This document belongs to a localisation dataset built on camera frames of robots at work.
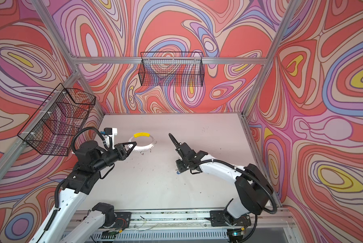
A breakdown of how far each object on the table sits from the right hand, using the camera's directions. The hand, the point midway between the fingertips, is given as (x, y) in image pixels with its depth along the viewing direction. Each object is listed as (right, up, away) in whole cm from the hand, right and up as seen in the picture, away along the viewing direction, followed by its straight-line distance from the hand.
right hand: (184, 166), depth 86 cm
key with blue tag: (-4, -4, +3) cm, 6 cm away
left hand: (-21, +15, -19) cm, 32 cm away
